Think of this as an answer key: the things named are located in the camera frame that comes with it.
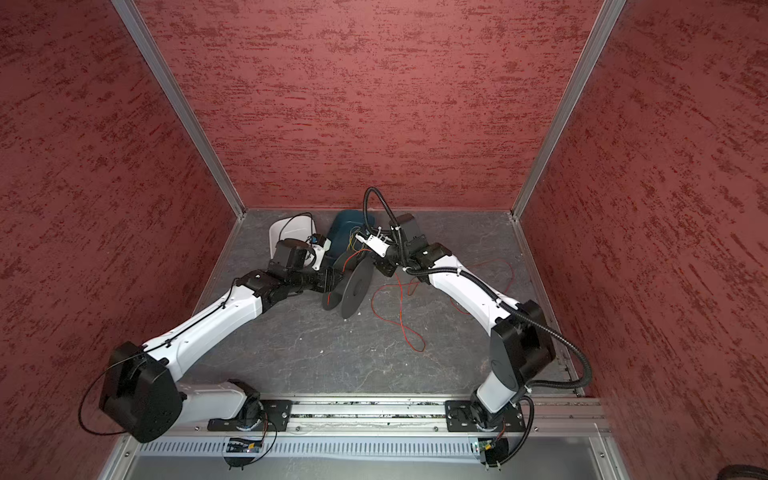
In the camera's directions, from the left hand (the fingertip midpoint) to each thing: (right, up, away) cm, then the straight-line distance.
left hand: (335, 279), depth 83 cm
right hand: (+11, +6, 0) cm, 12 cm away
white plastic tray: (-22, +16, +31) cm, 41 cm away
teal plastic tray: (-4, +15, +30) cm, 34 cm away
